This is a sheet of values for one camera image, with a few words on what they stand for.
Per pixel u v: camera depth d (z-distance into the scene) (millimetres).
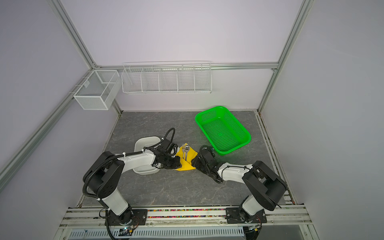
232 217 730
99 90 988
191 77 1058
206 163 693
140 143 971
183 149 976
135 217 736
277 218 749
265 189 440
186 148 964
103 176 467
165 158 742
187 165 897
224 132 1080
